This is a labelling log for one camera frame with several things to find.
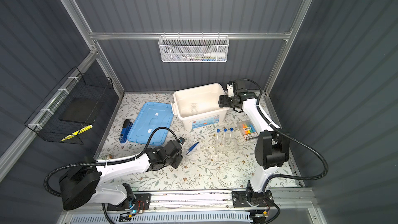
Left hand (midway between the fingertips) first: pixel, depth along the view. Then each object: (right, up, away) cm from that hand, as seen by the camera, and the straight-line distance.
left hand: (180, 156), depth 86 cm
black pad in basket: (-44, +26, -14) cm, 53 cm away
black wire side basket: (-51, +22, -24) cm, 60 cm away
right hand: (+27, +30, +5) cm, 41 cm away
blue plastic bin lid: (-23, +22, +21) cm, 38 cm away
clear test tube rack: (+26, +6, +8) cm, 28 cm away
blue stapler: (-36, +14, +13) cm, 41 cm away
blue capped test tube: (+21, +15, -5) cm, 26 cm away
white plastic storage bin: (+10, +29, +25) cm, 39 cm away
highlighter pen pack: (+42, +13, +11) cm, 45 cm away
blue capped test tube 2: (+24, +15, -4) cm, 29 cm away
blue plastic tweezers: (+6, +3, +6) cm, 9 cm away
